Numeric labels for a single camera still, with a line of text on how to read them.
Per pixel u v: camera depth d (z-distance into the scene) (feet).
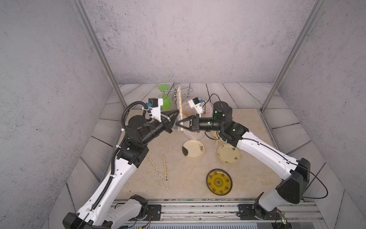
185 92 3.74
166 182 2.72
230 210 2.44
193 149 3.16
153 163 2.99
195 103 1.97
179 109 2.04
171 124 1.98
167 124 1.77
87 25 2.45
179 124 1.99
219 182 2.73
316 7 2.33
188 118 1.93
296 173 1.37
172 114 1.96
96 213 1.24
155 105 1.74
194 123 1.83
